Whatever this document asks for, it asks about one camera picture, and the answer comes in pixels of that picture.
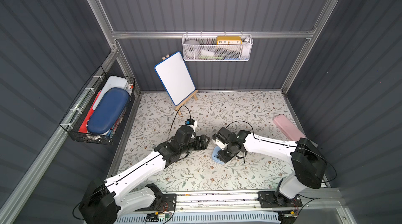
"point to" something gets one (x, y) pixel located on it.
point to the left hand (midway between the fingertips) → (206, 140)
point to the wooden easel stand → (178, 107)
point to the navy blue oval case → (108, 111)
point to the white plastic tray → (111, 82)
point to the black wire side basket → (75, 122)
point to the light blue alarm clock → (215, 156)
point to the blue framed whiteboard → (176, 77)
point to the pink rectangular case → (288, 129)
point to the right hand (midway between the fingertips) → (224, 155)
